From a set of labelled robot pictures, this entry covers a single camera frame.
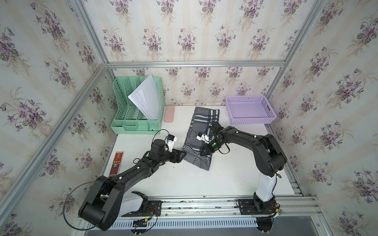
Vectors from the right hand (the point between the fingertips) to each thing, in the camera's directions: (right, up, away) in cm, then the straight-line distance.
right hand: (202, 154), depth 89 cm
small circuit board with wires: (-32, -29, -17) cm, 47 cm away
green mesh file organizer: (-53, +22, +19) cm, 61 cm away
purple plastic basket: (+46, +30, +29) cm, 62 cm away
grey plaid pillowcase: (+2, +22, +23) cm, 32 cm away
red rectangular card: (-53, -6, -1) cm, 53 cm away
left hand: (-12, +2, -5) cm, 13 cm away
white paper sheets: (-37, +35, +7) cm, 52 cm away
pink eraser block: (-24, +26, +28) cm, 45 cm away
